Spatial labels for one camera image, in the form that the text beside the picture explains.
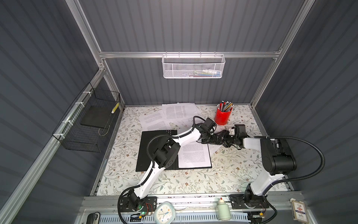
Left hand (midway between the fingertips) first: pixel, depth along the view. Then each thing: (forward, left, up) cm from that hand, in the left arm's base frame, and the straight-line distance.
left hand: (217, 142), depth 94 cm
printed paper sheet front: (-7, +16, -3) cm, 18 cm away
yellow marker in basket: (+13, +63, +24) cm, 69 cm away
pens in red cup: (+23, -9, +10) cm, 27 cm away
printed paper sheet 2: (-3, +3, -3) cm, 5 cm away
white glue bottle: (-40, +7, +4) cm, 40 cm away
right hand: (+4, -2, 0) cm, 4 cm away
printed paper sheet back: (+33, +26, -2) cm, 42 cm away
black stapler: (-39, +69, -1) cm, 79 cm away
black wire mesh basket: (-1, +76, +24) cm, 80 cm away
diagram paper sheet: (+19, +22, -4) cm, 29 cm away
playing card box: (-42, -33, -1) cm, 53 cm away
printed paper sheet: (+24, +45, -4) cm, 51 cm away
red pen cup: (+19, -8, +3) cm, 21 cm away
